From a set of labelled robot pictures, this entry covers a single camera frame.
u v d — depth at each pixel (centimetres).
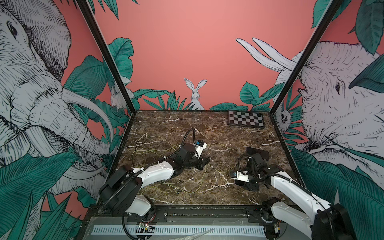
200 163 73
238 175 73
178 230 70
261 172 61
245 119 114
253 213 75
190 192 81
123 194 42
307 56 86
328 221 39
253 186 73
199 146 75
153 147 100
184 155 65
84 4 69
